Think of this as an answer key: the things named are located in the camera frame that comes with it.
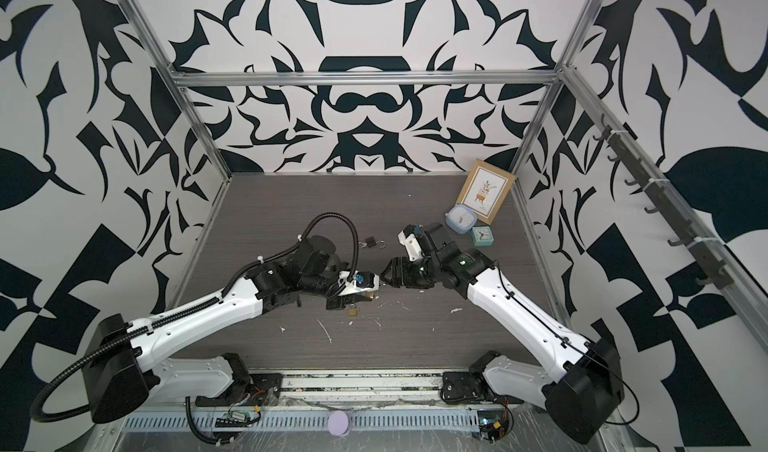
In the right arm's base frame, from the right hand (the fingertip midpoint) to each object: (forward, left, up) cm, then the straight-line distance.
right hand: (389, 276), depth 74 cm
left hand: (-1, +5, 0) cm, 5 cm away
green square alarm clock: (+22, -31, -17) cm, 42 cm away
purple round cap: (-29, +11, -9) cm, 32 cm away
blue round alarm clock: (+29, -25, -16) cm, 41 cm away
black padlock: (+21, +6, -18) cm, 29 cm away
